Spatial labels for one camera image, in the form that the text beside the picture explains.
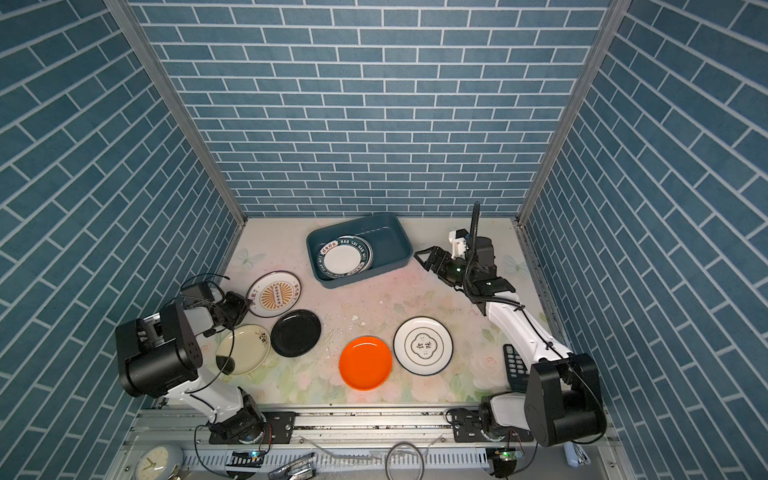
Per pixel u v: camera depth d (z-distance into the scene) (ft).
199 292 2.47
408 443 2.37
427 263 2.42
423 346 2.86
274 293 3.24
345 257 3.46
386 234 3.78
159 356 1.54
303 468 2.20
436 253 2.42
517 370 2.69
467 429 2.41
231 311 2.73
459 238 2.52
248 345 2.92
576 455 2.27
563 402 1.35
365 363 2.80
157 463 2.15
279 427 2.44
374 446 2.37
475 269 2.11
